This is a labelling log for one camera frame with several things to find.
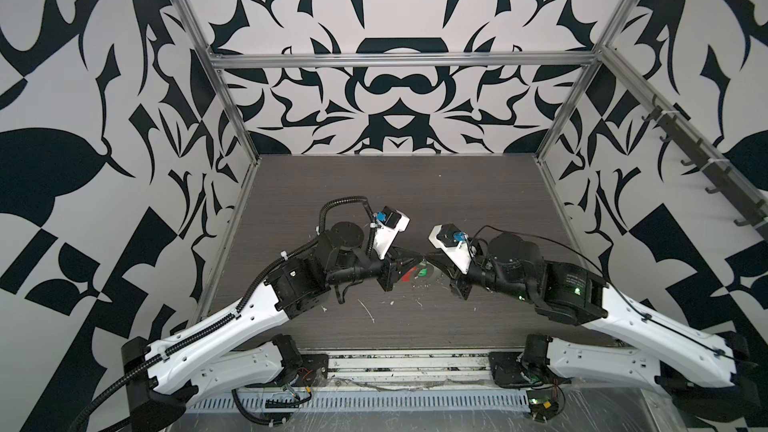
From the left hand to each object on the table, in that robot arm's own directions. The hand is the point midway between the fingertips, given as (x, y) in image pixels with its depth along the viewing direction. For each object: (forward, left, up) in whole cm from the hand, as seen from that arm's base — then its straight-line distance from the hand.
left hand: (423, 251), depth 61 cm
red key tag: (-4, +4, -2) cm, 6 cm away
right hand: (-1, -1, -1) cm, 1 cm away
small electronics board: (-24, -29, -32) cm, 49 cm away
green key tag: (-2, 0, -6) cm, 7 cm away
